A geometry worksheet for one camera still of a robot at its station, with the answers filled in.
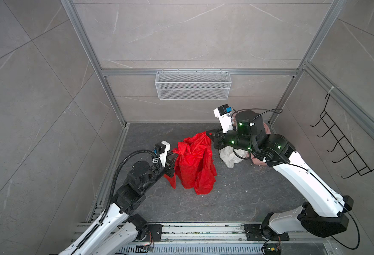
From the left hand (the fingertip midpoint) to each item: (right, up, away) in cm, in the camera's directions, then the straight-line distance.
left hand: (177, 148), depth 64 cm
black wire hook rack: (+71, -6, -5) cm, 71 cm away
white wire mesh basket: (+7, +38, +37) cm, 53 cm away
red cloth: (+8, -8, +4) cm, 12 cm away
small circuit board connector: (-16, -47, +7) cm, 50 cm away
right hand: (+12, +7, -3) cm, 14 cm away
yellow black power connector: (+42, -46, +6) cm, 63 cm away
